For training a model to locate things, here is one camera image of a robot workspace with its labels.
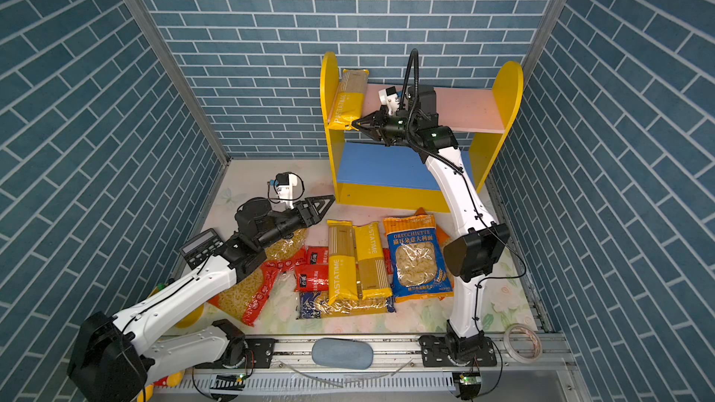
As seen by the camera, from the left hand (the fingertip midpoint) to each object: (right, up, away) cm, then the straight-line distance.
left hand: (331, 202), depth 71 cm
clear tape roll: (+56, -39, +3) cm, 68 cm away
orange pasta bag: (+34, -13, +22) cm, 43 cm away
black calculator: (-46, -17, +20) cm, 53 cm away
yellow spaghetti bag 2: (+11, -23, +13) cm, 29 cm away
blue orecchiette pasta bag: (+25, -22, +14) cm, 36 cm away
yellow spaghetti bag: (+2, -20, +14) cm, 24 cm away
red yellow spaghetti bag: (-8, -24, +13) cm, 28 cm away
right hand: (+4, +21, -1) cm, 21 cm away
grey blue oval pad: (+3, -39, 0) cm, 39 cm away
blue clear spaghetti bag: (-6, -30, +8) cm, 32 cm away
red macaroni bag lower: (-25, -28, +7) cm, 39 cm away
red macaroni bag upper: (-17, -19, +18) cm, 31 cm away
